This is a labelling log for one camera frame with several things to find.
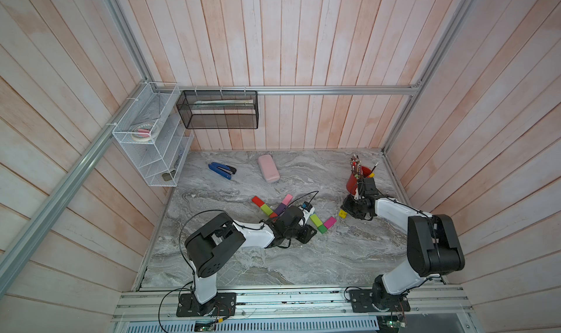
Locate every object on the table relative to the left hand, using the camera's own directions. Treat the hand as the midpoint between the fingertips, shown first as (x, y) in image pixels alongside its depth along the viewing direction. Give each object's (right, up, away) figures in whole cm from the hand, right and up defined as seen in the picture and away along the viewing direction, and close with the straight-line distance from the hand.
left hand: (312, 233), depth 88 cm
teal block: (-1, +11, -6) cm, 12 cm away
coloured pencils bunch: (+20, +27, +5) cm, 34 cm away
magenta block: (+9, +3, +6) cm, 11 cm away
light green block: (+2, +5, +5) cm, 8 cm away
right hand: (+15, +10, +9) cm, 21 cm away
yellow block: (+14, +7, +5) cm, 17 cm away
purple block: (-13, +8, +9) cm, 18 cm away
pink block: (-9, +12, +13) cm, 20 cm away
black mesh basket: (-42, +56, +16) cm, 72 cm away
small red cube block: (-16, +6, +7) cm, 19 cm away
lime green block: (-19, +8, +8) cm, 22 cm away
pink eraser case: (-18, +27, +23) cm, 40 cm away
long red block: (-23, +11, +13) cm, 29 cm away
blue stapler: (-42, +26, +23) cm, 55 cm away
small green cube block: (+5, +1, +3) cm, 6 cm away
